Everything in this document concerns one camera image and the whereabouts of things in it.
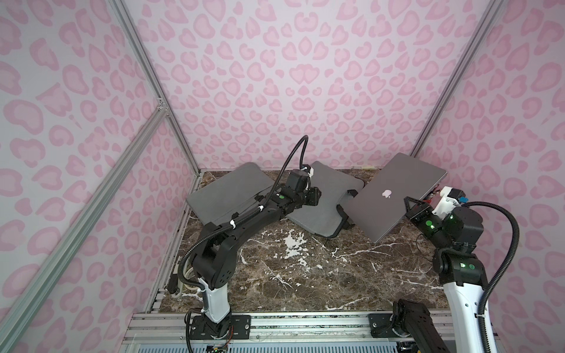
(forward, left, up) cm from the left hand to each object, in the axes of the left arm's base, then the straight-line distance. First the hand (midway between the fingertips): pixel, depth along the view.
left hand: (321, 193), depth 86 cm
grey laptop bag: (+15, +41, -20) cm, 48 cm away
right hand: (-12, -23, +13) cm, 29 cm away
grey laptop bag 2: (-1, -3, -16) cm, 17 cm away
